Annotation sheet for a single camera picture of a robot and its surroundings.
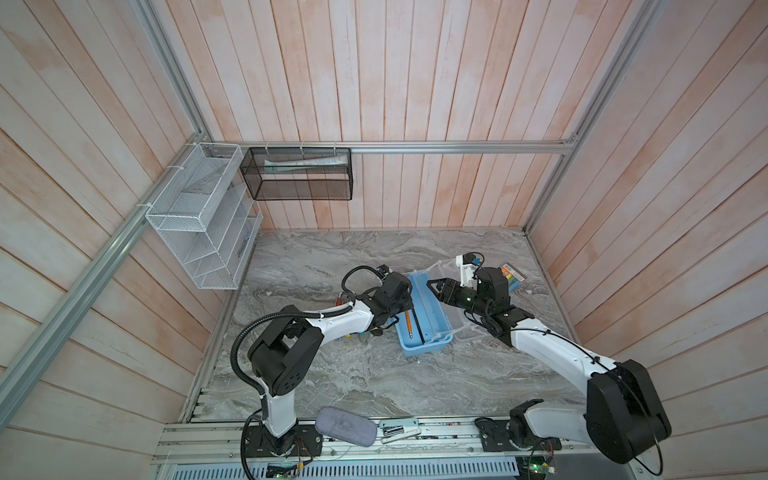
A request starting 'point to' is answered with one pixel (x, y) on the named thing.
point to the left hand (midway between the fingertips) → (408, 302)
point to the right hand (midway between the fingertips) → (431, 283)
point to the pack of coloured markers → (513, 276)
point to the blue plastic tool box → (424, 327)
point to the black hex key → (418, 326)
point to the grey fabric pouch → (346, 426)
